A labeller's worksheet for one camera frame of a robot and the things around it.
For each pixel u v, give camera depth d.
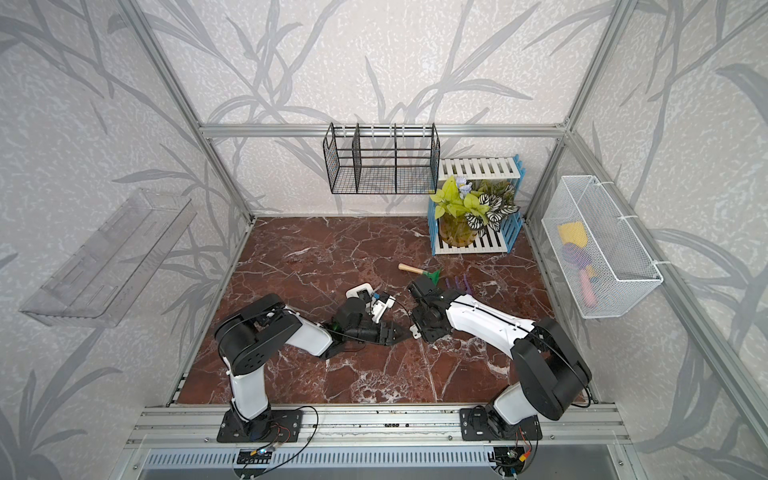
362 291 0.96
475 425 0.72
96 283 0.65
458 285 1.00
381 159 1.07
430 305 0.66
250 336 0.51
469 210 0.87
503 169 0.98
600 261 0.63
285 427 0.73
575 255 0.83
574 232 0.88
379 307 0.83
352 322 0.74
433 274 1.04
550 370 0.43
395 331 0.79
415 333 0.84
